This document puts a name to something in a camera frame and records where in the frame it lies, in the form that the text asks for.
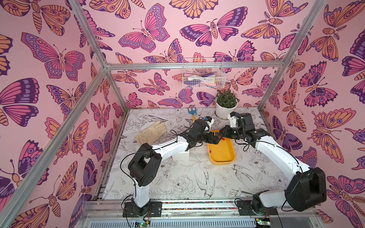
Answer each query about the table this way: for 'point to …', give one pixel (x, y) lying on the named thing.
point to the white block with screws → (181, 156)
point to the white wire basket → (203, 73)
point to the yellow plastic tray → (222, 153)
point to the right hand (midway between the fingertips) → (221, 129)
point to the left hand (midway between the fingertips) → (219, 135)
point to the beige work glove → (150, 135)
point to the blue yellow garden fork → (192, 112)
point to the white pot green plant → (226, 102)
